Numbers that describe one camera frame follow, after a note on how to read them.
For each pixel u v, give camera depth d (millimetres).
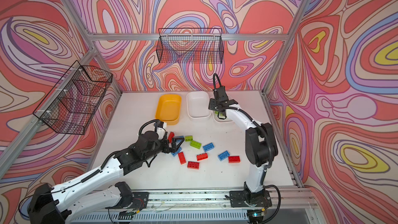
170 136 894
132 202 721
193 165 843
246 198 656
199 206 733
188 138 929
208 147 905
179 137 981
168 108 1070
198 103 1052
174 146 684
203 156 861
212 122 1015
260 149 489
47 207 391
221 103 690
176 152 698
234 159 847
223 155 866
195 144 907
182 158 861
